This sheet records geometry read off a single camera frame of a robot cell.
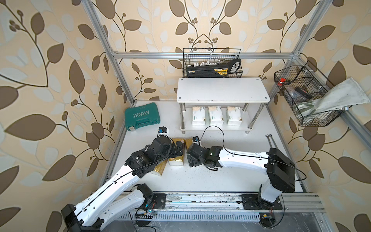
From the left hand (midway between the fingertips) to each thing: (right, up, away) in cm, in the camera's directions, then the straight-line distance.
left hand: (177, 145), depth 72 cm
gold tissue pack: (-11, -14, +8) cm, 20 cm away
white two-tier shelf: (+39, +27, +5) cm, 47 cm away
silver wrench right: (+62, +1, +27) cm, 68 cm away
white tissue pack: (+12, +15, +25) cm, 31 cm away
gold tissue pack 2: (-1, -11, +10) cm, 15 cm away
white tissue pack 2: (+24, +15, +25) cm, 38 cm away
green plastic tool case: (-30, +15, +33) cm, 47 cm away
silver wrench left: (+60, +1, +27) cm, 66 cm away
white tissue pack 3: (+36, +15, +24) cm, 46 cm away
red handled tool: (+61, +36, +13) cm, 72 cm away
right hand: (+10, -9, +12) cm, 18 cm away
